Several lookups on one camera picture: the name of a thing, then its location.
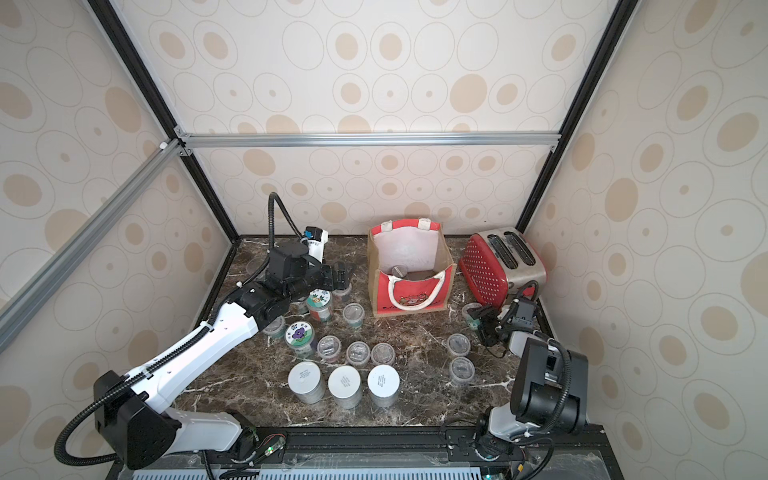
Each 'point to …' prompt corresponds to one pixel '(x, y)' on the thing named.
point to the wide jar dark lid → (384, 385)
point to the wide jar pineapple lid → (318, 304)
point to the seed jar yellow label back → (469, 322)
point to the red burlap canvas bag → (410, 266)
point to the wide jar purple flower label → (300, 335)
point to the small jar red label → (329, 348)
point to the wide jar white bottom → (344, 384)
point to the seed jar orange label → (357, 354)
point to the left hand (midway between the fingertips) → (351, 262)
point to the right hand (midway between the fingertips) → (485, 318)
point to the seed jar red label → (459, 345)
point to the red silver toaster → (497, 262)
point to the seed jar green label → (353, 314)
